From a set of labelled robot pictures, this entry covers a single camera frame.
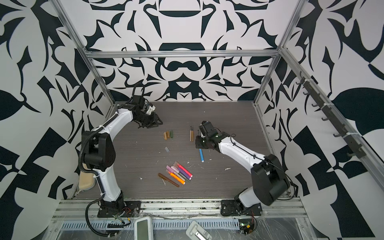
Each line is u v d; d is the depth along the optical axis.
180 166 0.87
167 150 0.94
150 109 0.88
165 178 0.84
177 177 0.84
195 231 0.67
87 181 0.81
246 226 0.71
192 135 1.01
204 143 0.74
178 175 0.85
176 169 0.87
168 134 1.02
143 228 0.67
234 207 0.74
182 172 0.85
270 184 0.43
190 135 1.01
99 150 0.51
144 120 0.80
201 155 0.91
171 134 1.02
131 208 0.74
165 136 1.00
